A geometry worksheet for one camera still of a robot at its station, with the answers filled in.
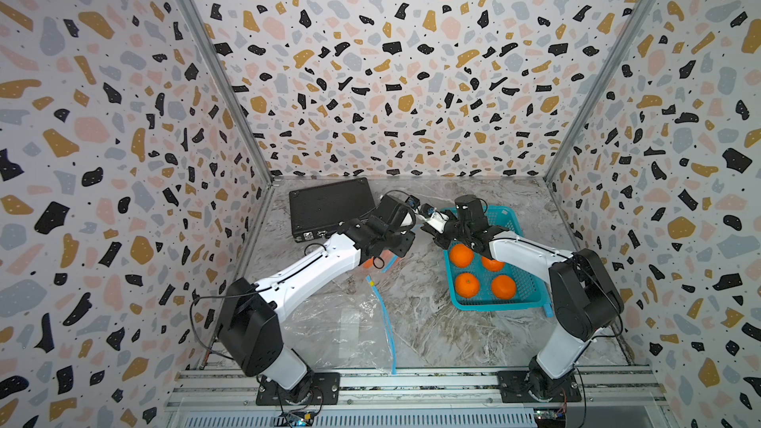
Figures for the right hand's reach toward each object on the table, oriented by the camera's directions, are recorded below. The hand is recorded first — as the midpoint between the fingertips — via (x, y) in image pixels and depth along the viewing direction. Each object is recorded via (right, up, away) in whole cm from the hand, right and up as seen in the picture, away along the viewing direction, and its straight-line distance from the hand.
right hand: (426, 223), depth 91 cm
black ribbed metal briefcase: (-39, +4, +23) cm, 46 cm away
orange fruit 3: (+12, -18, -4) cm, 22 cm away
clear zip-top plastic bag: (-25, -30, -8) cm, 40 cm away
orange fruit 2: (+11, -10, +1) cm, 15 cm away
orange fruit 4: (+22, -19, -4) cm, 29 cm away
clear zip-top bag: (-12, -7, -25) cm, 29 cm away
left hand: (-6, -2, -10) cm, 12 cm away
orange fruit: (-15, -6, -34) cm, 37 cm away
